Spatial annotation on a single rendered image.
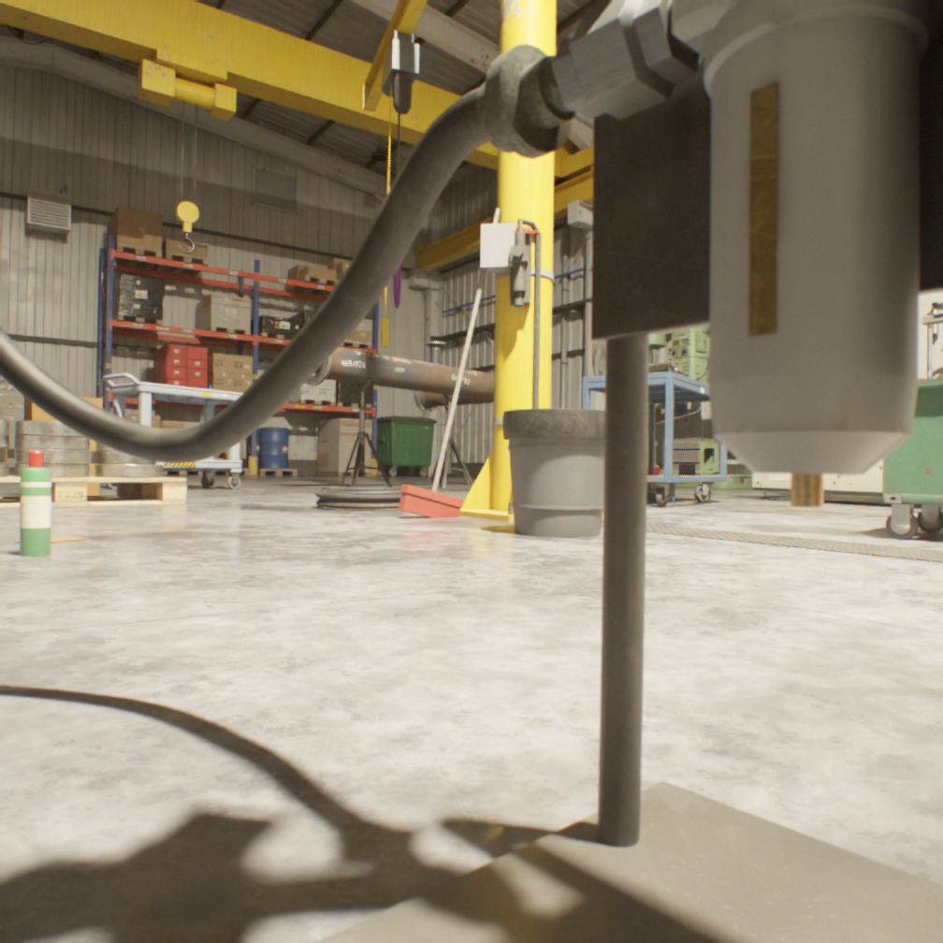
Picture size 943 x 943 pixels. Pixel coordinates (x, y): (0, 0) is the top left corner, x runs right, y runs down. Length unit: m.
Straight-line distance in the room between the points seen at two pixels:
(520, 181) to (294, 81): 9.31
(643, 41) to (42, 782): 0.59
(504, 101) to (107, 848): 0.48
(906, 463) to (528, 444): 1.31
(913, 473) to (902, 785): 2.29
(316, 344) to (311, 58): 12.51
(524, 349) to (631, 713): 3.06
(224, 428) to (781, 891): 0.50
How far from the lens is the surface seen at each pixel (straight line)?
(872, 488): 5.83
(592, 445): 2.44
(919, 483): 2.88
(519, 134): 0.43
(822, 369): 0.28
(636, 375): 0.43
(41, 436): 4.32
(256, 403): 0.61
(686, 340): 11.00
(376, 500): 3.72
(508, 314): 3.49
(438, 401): 9.71
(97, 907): 0.46
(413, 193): 0.50
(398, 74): 6.65
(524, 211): 3.60
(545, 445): 2.40
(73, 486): 4.13
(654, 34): 0.39
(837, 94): 0.31
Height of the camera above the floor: 0.23
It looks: level
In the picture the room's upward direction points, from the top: 1 degrees clockwise
